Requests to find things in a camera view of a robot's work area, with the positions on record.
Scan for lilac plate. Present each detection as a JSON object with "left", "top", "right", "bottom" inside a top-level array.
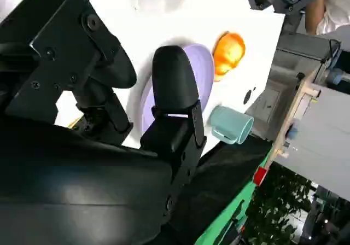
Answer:
[{"left": 139, "top": 44, "right": 215, "bottom": 133}]

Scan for wooden frame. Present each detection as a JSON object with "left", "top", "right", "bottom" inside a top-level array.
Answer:
[{"left": 264, "top": 72, "right": 323, "bottom": 172}]

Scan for green cloth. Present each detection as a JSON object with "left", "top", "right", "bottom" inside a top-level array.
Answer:
[{"left": 194, "top": 151, "right": 271, "bottom": 245}]

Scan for orange and white bread roll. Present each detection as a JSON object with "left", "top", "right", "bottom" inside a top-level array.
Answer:
[{"left": 212, "top": 31, "right": 246, "bottom": 83}]

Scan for red block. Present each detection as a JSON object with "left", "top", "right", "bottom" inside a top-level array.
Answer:
[{"left": 253, "top": 166, "right": 268, "bottom": 186}]

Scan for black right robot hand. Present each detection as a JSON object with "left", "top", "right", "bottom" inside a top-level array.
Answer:
[{"left": 0, "top": 0, "right": 207, "bottom": 245}]

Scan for green leafy plants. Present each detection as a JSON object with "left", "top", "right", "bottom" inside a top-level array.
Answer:
[{"left": 245, "top": 165, "right": 313, "bottom": 245}]

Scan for black cloth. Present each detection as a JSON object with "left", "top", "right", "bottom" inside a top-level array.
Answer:
[{"left": 169, "top": 134, "right": 274, "bottom": 245}]

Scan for pale green mug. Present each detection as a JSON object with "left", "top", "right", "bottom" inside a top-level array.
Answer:
[{"left": 209, "top": 104, "right": 255, "bottom": 146}]

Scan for grey cabinet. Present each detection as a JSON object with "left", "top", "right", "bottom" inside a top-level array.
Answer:
[{"left": 273, "top": 87, "right": 350, "bottom": 200}]

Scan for person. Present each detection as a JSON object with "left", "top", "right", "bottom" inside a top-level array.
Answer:
[{"left": 304, "top": 0, "right": 350, "bottom": 36}]

